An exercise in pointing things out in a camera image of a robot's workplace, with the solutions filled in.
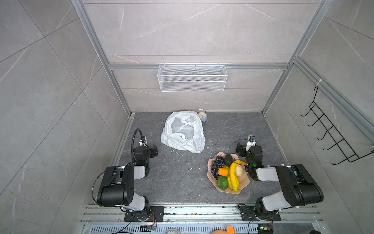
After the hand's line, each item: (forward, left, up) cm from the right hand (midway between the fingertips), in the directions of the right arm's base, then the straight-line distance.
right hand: (245, 141), depth 93 cm
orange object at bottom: (-46, +19, -3) cm, 50 cm away
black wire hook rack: (-24, -30, +25) cm, 46 cm away
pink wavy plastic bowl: (-23, +6, -4) cm, 24 cm away
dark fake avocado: (-13, +14, +1) cm, 19 cm away
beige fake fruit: (-19, +9, -1) cm, 21 cm away
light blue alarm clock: (+28, +26, -4) cm, 38 cm away
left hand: (+1, +66, 0) cm, 66 cm away
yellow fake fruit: (-26, +15, +1) cm, 31 cm away
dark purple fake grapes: (-15, +20, 0) cm, 25 cm away
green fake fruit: (-26, +20, +1) cm, 32 cm away
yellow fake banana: (-20, +14, +3) cm, 25 cm away
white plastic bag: (+15, +41, -7) cm, 45 cm away
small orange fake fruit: (-21, +19, +3) cm, 28 cm away
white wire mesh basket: (+39, +34, +23) cm, 57 cm away
